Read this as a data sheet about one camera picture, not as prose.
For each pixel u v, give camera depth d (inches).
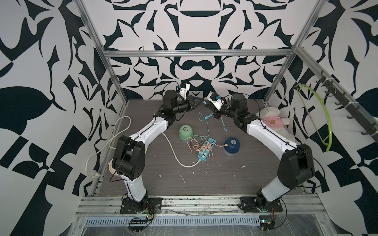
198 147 35.3
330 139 26.0
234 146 33.5
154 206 29.2
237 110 25.1
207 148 35.8
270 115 39.8
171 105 26.0
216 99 26.5
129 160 18.6
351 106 23.0
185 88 29.6
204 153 34.7
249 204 29.3
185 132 35.1
